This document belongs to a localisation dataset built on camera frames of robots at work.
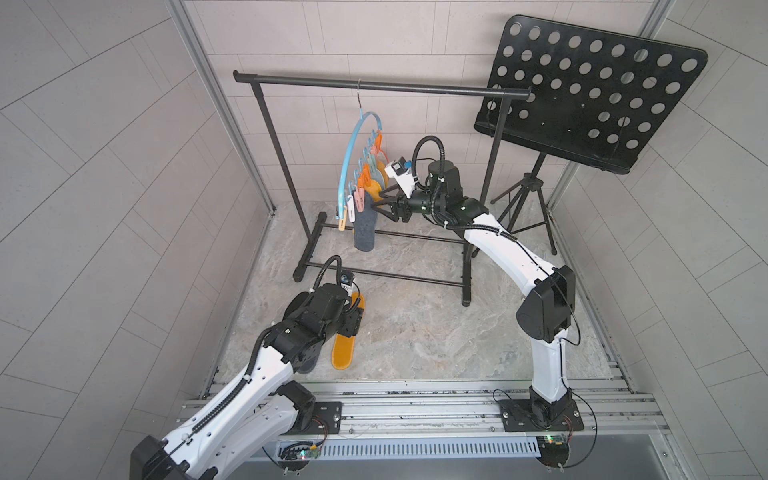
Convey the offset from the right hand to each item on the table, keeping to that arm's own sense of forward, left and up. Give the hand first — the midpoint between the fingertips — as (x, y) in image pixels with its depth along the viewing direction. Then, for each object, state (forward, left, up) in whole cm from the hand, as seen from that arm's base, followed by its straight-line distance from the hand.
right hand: (379, 200), depth 75 cm
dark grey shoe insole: (-29, +22, -31) cm, 48 cm away
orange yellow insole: (+5, +1, 0) cm, 5 cm away
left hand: (-18, +8, -20) cm, 28 cm away
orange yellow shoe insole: (-25, +13, -31) cm, 42 cm away
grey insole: (0, +5, -9) cm, 11 cm away
